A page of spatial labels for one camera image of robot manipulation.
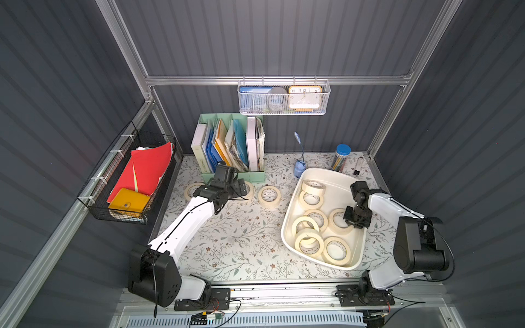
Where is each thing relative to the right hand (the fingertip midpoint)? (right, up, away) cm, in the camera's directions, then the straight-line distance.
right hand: (356, 224), depth 90 cm
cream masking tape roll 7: (-8, -3, -2) cm, 8 cm away
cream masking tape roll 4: (-18, +9, +10) cm, 22 cm away
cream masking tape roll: (-38, +8, +7) cm, 40 cm away
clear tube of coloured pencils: (-4, +33, +6) cm, 34 cm away
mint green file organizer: (-55, +39, +7) cm, 68 cm away
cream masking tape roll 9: (-10, -10, -5) cm, 15 cm away
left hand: (-55, +17, -6) cm, 58 cm away
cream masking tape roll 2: (-49, +11, +9) cm, 51 cm away
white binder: (-46, +36, +4) cm, 59 cm away
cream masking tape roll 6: (-24, +3, -3) cm, 24 cm away
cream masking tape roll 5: (-15, +2, +2) cm, 15 cm away
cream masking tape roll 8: (-21, -1, -9) cm, 23 cm away
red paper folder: (-83, +24, -19) cm, 88 cm away
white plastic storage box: (-20, 0, -6) cm, 21 cm away
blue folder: (-65, +32, +4) cm, 72 cm away
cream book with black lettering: (-70, +33, -1) cm, 78 cm away
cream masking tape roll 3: (-16, +16, +11) cm, 25 cm away
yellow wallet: (-84, +14, -25) cm, 89 cm away
